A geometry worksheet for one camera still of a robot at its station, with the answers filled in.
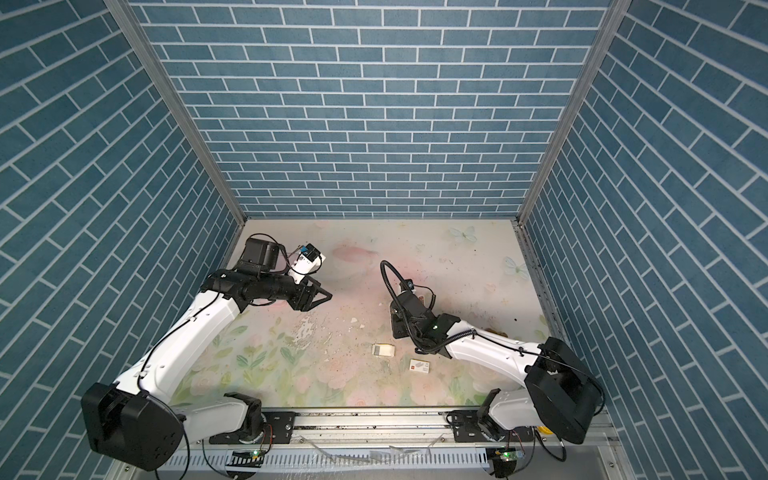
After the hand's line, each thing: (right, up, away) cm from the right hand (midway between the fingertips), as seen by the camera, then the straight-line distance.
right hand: (394, 314), depth 85 cm
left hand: (-18, +9, -9) cm, 22 cm away
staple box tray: (-3, -11, +2) cm, 11 cm away
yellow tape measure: (+37, -26, -13) cm, 47 cm away
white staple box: (+7, -14, -2) cm, 15 cm away
